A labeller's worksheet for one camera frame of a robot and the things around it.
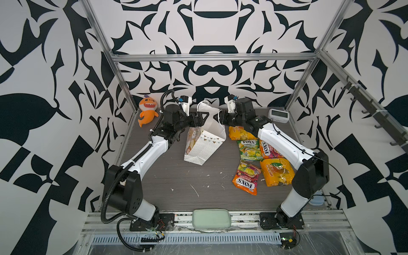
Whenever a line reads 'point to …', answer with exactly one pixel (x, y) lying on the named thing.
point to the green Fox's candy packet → (250, 150)
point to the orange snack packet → (246, 177)
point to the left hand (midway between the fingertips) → (203, 109)
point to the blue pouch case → (317, 200)
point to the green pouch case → (211, 218)
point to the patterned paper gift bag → (202, 142)
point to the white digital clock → (279, 116)
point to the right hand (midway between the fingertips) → (214, 115)
